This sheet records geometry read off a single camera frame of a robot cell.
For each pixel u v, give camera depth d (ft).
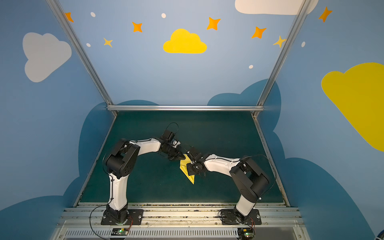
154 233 2.57
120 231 2.35
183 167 2.99
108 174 1.89
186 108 6.55
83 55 2.83
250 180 1.52
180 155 2.96
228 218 2.47
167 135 2.78
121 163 1.79
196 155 2.35
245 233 2.35
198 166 2.18
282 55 2.83
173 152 2.91
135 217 2.46
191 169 2.69
